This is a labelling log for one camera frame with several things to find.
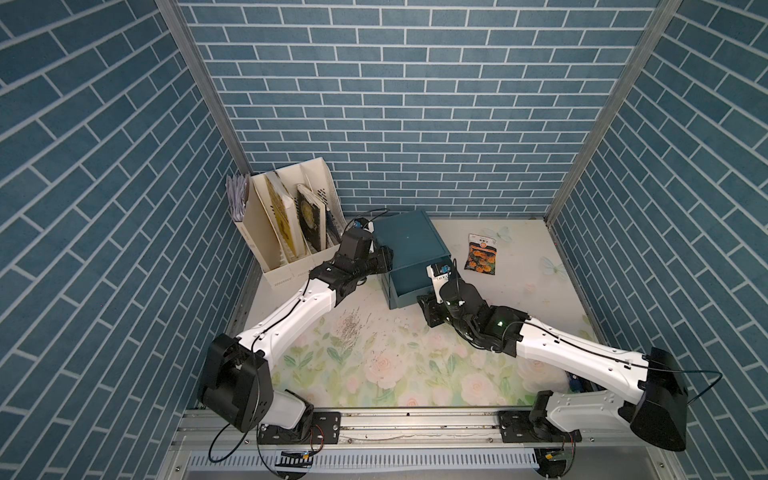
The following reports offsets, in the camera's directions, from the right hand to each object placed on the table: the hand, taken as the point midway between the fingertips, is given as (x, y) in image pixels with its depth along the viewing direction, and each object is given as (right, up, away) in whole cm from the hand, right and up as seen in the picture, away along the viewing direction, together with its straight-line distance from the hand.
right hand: (424, 298), depth 77 cm
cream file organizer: (-54, +18, +22) cm, 61 cm away
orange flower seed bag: (+25, +10, +34) cm, 43 cm away
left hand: (-8, +11, +6) cm, 15 cm away
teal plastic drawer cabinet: (-2, +14, +8) cm, 16 cm away
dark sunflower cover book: (-36, +23, +23) cm, 49 cm away
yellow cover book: (-43, +23, +17) cm, 51 cm away
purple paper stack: (-54, +30, +10) cm, 63 cm away
